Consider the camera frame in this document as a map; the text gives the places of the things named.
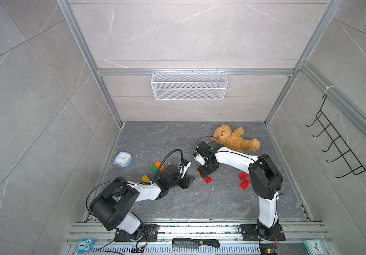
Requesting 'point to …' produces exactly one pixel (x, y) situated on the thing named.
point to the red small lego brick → (208, 179)
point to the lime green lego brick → (169, 163)
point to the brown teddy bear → (232, 139)
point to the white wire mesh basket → (189, 85)
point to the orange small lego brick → (198, 172)
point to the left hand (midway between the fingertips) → (193, 173)
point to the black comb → (181, 242)
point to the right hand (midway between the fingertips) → (208, 172)
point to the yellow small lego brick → (146, 179)
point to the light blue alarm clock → (123, 159)
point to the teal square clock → (314, 247)
